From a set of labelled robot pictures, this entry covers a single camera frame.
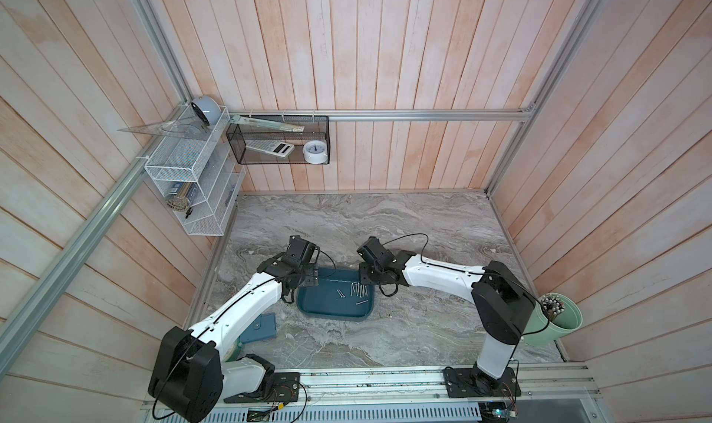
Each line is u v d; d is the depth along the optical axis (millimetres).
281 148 979
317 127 999
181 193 761
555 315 715
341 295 902
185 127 861
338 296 901
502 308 470
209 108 835
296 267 635
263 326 825
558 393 745
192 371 395
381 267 687
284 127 904
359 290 908
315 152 944
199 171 706
